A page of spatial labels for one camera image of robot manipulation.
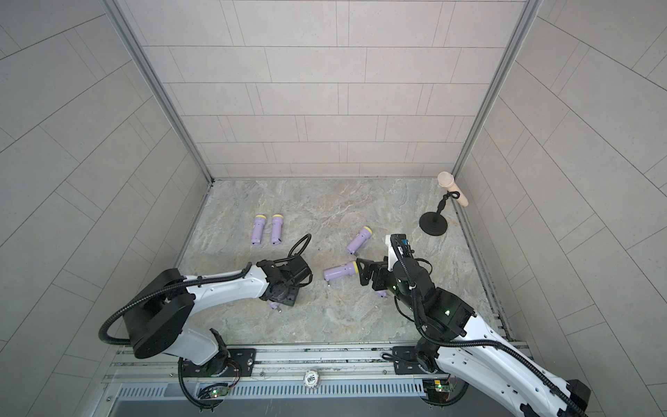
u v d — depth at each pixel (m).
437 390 0.68
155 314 0.42
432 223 1.01
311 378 0.64
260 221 0.99
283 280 0.62
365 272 0.62
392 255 0.61
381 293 0.83
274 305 0.79
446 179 0.80
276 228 0.97
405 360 0.71
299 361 0.72
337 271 0.88
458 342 0.46
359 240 0.95
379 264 0.61
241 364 0.71
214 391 0.65
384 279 0.61
